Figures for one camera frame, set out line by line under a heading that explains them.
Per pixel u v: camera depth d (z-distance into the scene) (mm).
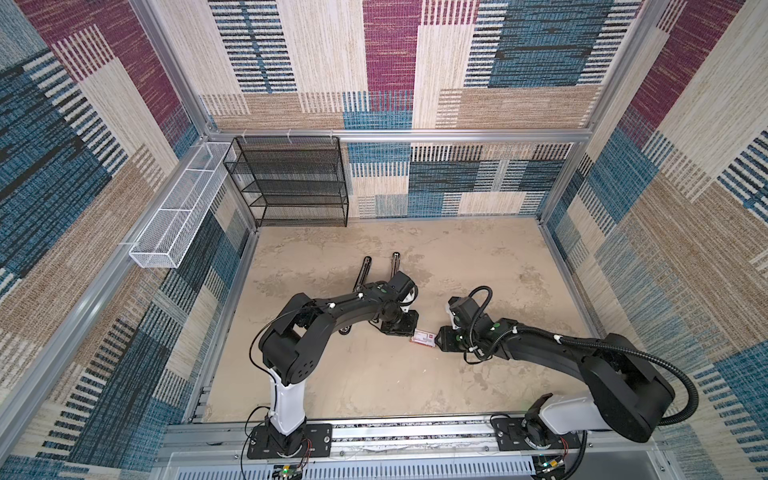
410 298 781
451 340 794
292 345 508
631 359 447
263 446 725
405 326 812
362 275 1021
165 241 706
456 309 718
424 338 892
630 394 429
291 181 1116
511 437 730
